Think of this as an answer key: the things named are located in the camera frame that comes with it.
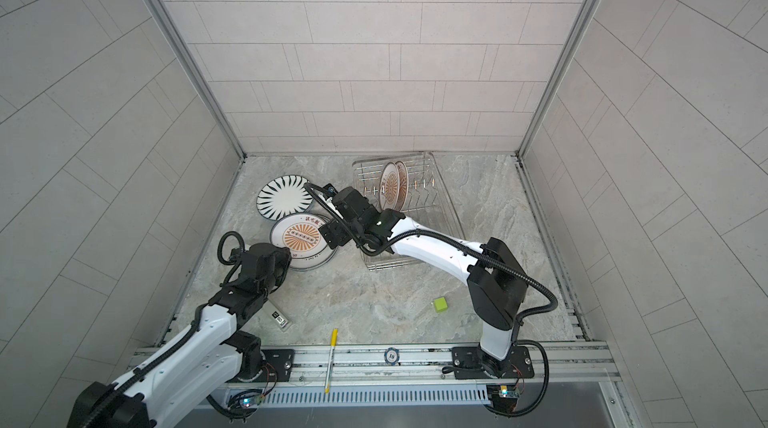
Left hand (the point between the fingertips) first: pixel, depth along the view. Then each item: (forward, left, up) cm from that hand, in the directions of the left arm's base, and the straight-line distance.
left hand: (300, 241), depth 85 cm
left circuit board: (-36, +5, -4) cm, 37 cm away
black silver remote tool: (-20, +2, -4) cm, 21 cm away
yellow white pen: (-24, -12, -7) cm, 28 cm away
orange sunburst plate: (+3, +1, -1) cm, 3 cm away
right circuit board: (-35, -53, -7) cm, 64 cm away
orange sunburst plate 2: (+20, -25, 0) cm, 32 cm away
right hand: (+1, -10, +8) cm, 13 cm away
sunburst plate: (+18, -30, +3) cm, 35 cm away
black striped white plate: (+20, +12, -7) cm, 24 cm away
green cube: (-15, -40, -6) cm, 43 cm away
